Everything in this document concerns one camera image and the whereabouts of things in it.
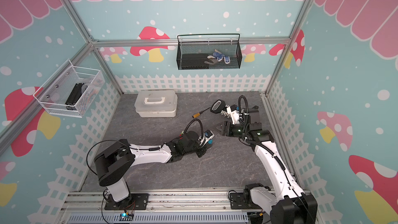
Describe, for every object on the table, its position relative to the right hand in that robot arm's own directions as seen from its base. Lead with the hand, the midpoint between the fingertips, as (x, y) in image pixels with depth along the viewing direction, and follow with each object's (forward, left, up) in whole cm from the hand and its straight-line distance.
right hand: (217, 127), depth 75 cm
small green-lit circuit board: (-34, +44, -24) cm, 61 cm away
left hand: (-2, +4, -15) cm, 16 cm away
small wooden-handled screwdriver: (+25, +11, -22) cm, 35 cm away
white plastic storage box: (+26, +37, -10) cm, 46 cm away
